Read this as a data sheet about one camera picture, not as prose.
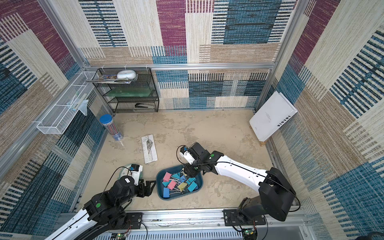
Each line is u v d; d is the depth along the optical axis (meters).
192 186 0.81
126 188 0.58
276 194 0.42
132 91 1.00
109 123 0.90
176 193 0.82
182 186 0.81
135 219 0.73
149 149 0.99
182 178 0.85
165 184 0.83
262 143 0.96
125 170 0.67
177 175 0.84
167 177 0.84
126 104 1.19
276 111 0.87
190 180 0.84
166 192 0.81
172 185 0.83
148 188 0.69
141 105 1.10
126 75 0.89
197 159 0.63
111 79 0.92
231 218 0.73
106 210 0.54
